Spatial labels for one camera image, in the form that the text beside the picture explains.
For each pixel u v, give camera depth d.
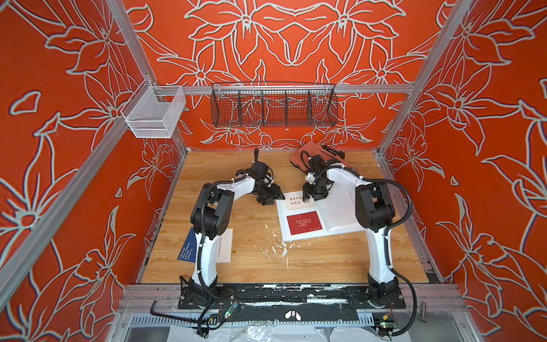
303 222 0.90
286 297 0.74
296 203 0.97
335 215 0.92
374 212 0.57
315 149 1.15
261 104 0.99
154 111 0.94
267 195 0.87
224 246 0.86
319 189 0.87
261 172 0.83
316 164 0.83
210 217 0.54
